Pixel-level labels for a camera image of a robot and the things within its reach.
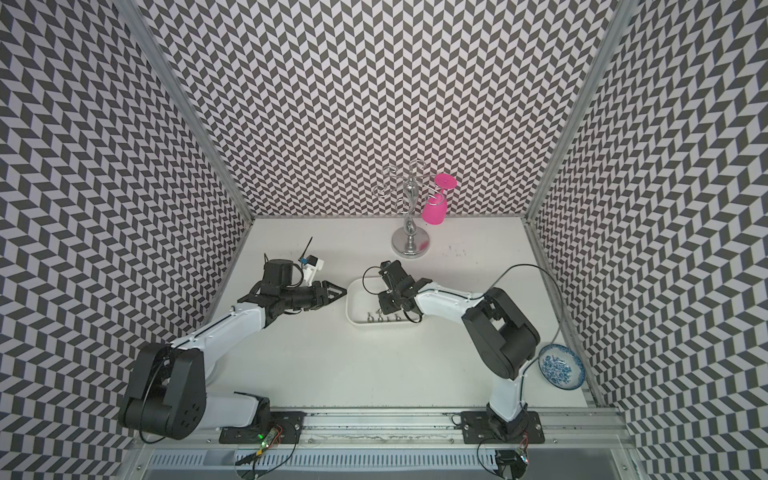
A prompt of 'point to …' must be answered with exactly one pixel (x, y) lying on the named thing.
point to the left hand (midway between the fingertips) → (342, 296)
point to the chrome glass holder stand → (409, 241)
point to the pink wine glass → (435, 207)
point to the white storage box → (363, 305)
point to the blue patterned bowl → (561, 367)
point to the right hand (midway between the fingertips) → (389, 303)
